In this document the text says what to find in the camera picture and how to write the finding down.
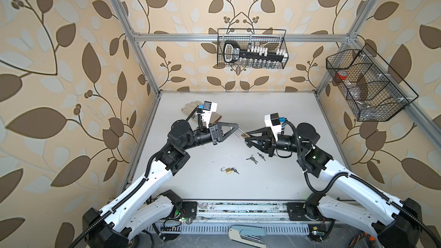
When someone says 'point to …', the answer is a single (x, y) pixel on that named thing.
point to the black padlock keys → (252, 159)
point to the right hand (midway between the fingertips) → (247, 138)
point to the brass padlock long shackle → (244, 135)
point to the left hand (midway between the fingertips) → (239, 129)
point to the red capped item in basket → (341, 74)
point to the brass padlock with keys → (229, 170)
